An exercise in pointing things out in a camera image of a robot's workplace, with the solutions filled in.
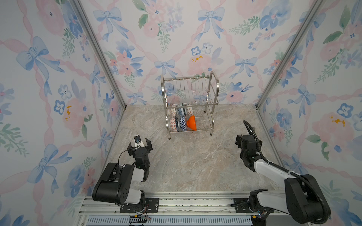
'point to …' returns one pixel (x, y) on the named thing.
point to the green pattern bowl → (190, 111)
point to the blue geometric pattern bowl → (183, 123)
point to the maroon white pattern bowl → (173, 112)
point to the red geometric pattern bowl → (173, 125)
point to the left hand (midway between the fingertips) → (139, 140)
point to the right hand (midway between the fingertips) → (250, 137)
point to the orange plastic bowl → (191, 123)
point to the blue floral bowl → (181, 111)
